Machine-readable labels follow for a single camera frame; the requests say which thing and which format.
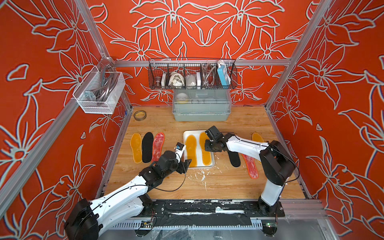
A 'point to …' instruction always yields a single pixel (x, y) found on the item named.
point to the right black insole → (234, 158)
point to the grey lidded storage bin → (201, 105)
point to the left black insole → (147, 140)
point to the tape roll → (140, 115)
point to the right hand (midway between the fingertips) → (203, 147)
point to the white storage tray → (196, 133)
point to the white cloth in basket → (176, 79)
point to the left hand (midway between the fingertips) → (186, 156)
